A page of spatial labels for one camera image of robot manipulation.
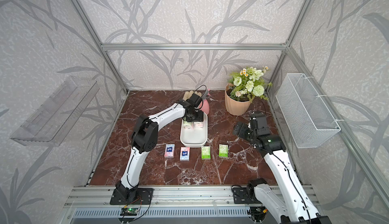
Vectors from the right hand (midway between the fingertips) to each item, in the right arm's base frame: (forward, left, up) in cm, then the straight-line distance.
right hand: (240, 128), depth 77 cm
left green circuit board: (-33, +55, -20) cm, 67 cm away
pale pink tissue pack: (+12, +23, -15) cm, 30 cm away
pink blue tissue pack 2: (-7, +30, -16) cm, 35 cm away
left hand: (+16, +21, -15) cm, 30 cm away
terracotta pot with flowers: (+23, -4, +8) cm, 25 cm away
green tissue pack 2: (-5, +8, -17) cm, 19 cm away
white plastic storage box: (+7, +26, -19) cm, 33 cm away
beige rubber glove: (+42, +32, -19) cm, 56 cm away
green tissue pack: (-5, +18, -17) cm, 25 cm away
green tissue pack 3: (+11, +30, -15) cm, 35 cm away
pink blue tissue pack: (-5, +39, -16) cm, 43 cm away
